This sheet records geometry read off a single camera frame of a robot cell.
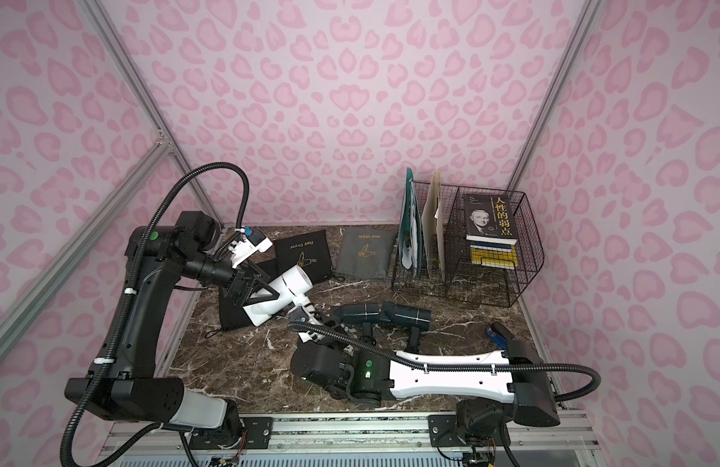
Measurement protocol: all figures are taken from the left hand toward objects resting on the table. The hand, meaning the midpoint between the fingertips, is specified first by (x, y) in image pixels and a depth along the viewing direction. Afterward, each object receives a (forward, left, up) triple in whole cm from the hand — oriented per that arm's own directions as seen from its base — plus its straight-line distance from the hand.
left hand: (270, 285), depth 67 cm
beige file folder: (+25, -42, -6) cm, 49 cm away
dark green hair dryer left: (+5, -21, -24) cm, 32 cm away
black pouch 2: (+34, 0, -29) cm, 45 cm away
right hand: (-6, -10, -7) cm, 14 cm away
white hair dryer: (-2, -5, +2) cm, 6 cm away
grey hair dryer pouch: (+33, -21, -29) cm, 48 cm away
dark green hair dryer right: (+4, -35, -24) cm, 43 cm away
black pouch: (+7, +21, -29) cm, 37 cm away
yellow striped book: (+23, -63, -18) cm, 70 cm away
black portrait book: (+30, -61, -8) cm, 68 cm away
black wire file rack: (+21, -56, -30) cm, 67 cm away
